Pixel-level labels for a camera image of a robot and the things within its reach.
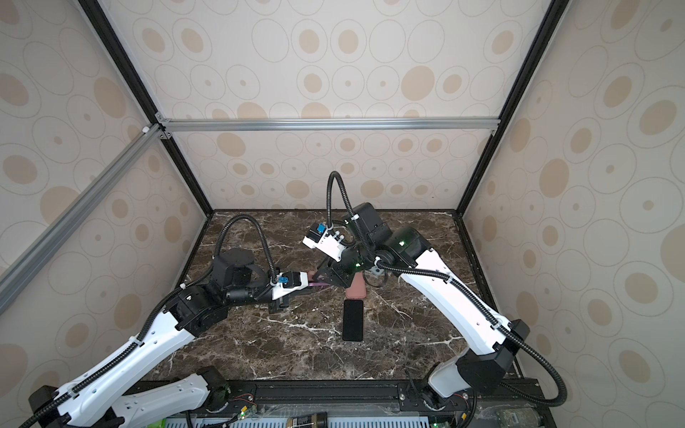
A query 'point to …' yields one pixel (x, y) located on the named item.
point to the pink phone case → (358, 289)
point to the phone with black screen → (352, 320)
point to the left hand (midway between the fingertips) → (312, 283)
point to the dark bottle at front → (316, 420)
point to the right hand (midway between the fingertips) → (320, 273)
